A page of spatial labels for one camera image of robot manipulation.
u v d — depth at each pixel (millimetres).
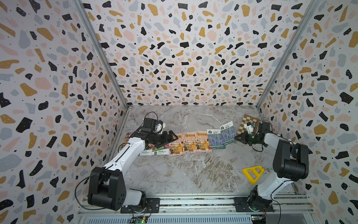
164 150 947
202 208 736
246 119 1107
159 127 775
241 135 902
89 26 750
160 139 736
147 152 944
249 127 900
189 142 999
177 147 973
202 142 1001
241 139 858
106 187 408
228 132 1003
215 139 1006
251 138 834
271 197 612
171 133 762
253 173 853
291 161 495
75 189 408
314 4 704
